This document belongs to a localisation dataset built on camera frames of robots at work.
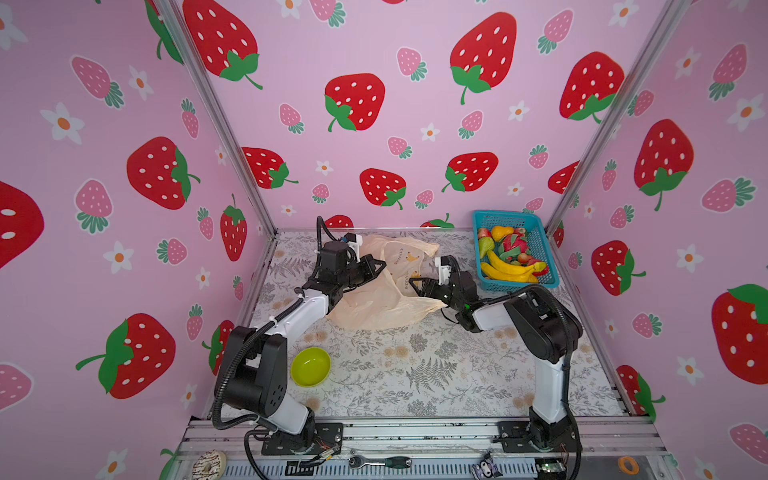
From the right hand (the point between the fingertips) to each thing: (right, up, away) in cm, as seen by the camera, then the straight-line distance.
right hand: (413, 280), depth 95 cm
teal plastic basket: (+47, +12, +12) cm, 50 cm away
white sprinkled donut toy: (-49, -42, -26) cm, 70 cm away
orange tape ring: (+50, -43, -25) cm, 70 cm away
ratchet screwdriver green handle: (-6, -42, -25) cm, 49 cm away
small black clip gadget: (+15, -42, -27) cm, 52 cm away
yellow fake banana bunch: (+31, +2, +3) cm, 32 cm away
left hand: (-8, +6, -10) cm, 14 cm away
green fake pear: (+29, +12, +15) cm, 35 cm away
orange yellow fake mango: (+34, +17, +18) cm, 42 cm away
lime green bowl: (-30, -24, -12) cm, 40 cm away
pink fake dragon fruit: (+36, +12, +10) cm, 40 cm away
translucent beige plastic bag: (-7, -5, -11) cm, 14 cm away
